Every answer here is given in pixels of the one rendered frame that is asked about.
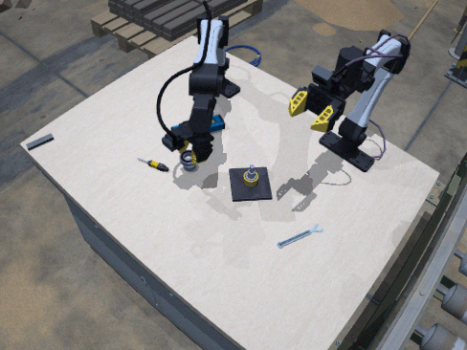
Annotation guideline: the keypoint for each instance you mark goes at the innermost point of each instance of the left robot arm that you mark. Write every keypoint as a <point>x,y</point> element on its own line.
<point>353,128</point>

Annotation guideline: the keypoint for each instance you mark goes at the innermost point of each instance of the black bearing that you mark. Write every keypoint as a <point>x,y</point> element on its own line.
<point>183,155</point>

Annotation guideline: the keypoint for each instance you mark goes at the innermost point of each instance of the blue coiled hose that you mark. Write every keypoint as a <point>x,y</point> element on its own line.
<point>258,57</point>

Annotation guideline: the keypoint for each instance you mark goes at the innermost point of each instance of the light blue spanner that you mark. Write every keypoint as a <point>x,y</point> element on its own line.
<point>298,236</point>

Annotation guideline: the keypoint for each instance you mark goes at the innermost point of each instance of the blue spirit level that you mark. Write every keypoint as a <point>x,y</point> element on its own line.
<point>216,124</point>

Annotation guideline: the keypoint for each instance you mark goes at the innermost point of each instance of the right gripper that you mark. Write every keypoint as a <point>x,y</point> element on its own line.
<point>201,146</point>

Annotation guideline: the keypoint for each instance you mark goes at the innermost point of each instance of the grey metal workbench cabinet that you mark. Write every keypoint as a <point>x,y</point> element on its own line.
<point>192,325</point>

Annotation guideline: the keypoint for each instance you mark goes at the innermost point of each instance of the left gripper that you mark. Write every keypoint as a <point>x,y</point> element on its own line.
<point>318,101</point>

